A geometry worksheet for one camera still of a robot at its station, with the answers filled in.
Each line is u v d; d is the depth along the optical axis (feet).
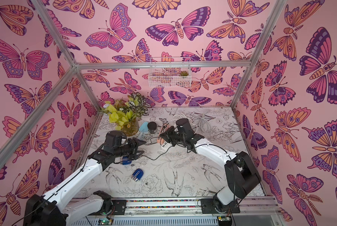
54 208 1.27
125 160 2.87
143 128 3.48
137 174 2.70
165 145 3.10
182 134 2.15
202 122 3.50
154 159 2.99
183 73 3.03
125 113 2.97
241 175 1.42
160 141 3.28
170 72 3.13
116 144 2.05
